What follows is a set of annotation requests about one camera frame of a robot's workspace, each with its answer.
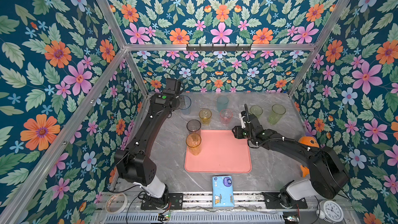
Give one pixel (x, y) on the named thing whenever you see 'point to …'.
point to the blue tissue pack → (223, 192)
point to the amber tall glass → (193, 141)
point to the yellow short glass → (205, 115)
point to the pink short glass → (226, 115)
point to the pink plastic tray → (221, 152)
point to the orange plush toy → (311, 140)
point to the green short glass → (256, 110)
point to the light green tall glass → (276, 112)
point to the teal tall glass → (222, 101)
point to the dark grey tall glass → (194, 126)
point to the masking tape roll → (107, 206)
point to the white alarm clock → (329, 210)
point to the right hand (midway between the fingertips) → (235, 128)
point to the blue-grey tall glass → (185, 104)
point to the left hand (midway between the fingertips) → (181, 98)
